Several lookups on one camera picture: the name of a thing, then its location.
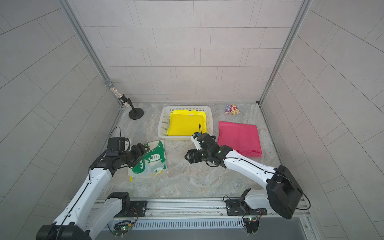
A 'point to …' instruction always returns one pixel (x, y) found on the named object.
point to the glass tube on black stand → (134, 113)
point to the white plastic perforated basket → (163, 120)
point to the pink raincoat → (244, 138)
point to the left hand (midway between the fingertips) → (149, 149)
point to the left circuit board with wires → (123, 227)
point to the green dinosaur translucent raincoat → (153, 162)
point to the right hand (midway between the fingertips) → (189, 157)
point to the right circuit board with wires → (251, 222)
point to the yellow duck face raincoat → (187, 113)
